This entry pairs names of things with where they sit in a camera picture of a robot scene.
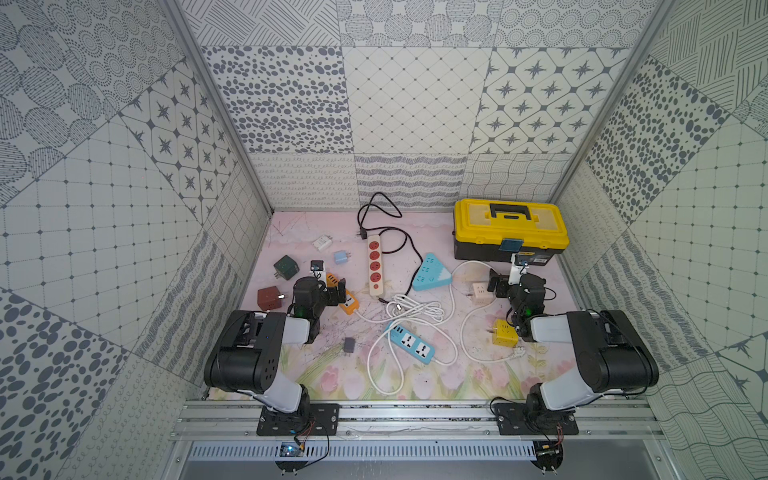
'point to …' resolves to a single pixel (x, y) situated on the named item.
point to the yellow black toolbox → (495, 230)
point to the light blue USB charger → (340, 257)
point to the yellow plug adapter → (504, 334)
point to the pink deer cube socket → (481, 294)
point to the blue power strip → (411, 344)
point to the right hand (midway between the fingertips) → (508, 273)
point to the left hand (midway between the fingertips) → (328, 276)
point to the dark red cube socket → (268, 298)
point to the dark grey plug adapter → (349, 344)
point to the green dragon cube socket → (285, 267)
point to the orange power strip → (351, 303)
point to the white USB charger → (323, 242)
